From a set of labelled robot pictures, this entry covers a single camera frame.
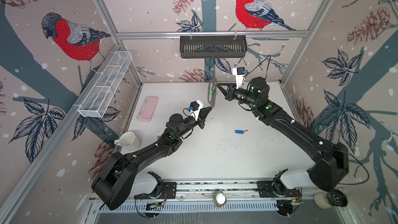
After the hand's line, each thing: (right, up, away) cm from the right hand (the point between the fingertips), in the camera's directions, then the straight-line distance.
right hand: (219, 83), depth 71 cm
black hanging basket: (0, +28, +35) cm, 45 cm away
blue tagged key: (+16, -28, +24) cm, 40 cm away
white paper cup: (-48, -30, +11) cm, 58 cm away
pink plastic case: (-46, -16, +33) cm, 59 cm away
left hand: (-3, -10, +1) cm, 11 cm away
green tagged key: (-4, -4, +4) cm, 6 cm away
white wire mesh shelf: (-57, -8, 0) cm, 58 cm away
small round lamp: (0, -49, -8) cm, 50 cm away
